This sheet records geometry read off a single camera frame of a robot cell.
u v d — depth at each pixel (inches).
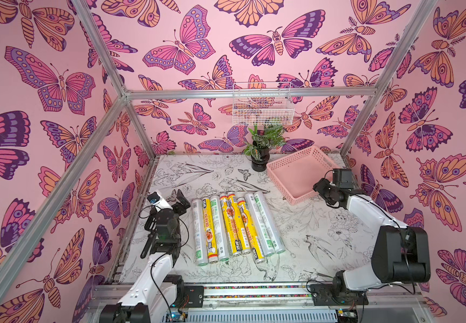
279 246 32.2
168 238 24.6
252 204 37.2
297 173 42.4
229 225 35.2
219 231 34.1
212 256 31.9
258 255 31.4
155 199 26.7
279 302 28.7
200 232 33.6
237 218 35.9
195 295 28.9
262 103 37.5
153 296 19.1
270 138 36.3
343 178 27.6
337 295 26.6
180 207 29.2
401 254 17.2
